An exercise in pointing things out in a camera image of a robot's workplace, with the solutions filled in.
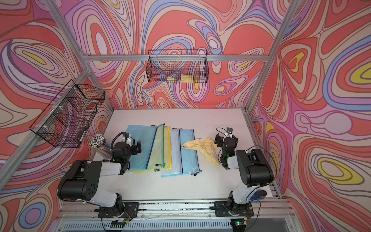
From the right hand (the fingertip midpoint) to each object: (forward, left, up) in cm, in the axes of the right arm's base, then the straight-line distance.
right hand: (225, 137), depth 96 cm
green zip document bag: (-13, +47, -5) cm, 49 cm away
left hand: (-2, +61, +1) cm, 61 cm away
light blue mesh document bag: (-14, +25, -6) cm, 29 cm away
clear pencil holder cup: (-9, +76, +14) cm, 78 cm away
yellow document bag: (-7, +39, -4) cm, 40 cm away
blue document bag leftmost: (+8, +58, -6) cm, 59 cm away
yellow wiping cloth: (-4, +13, -3) cm, 14 cm away
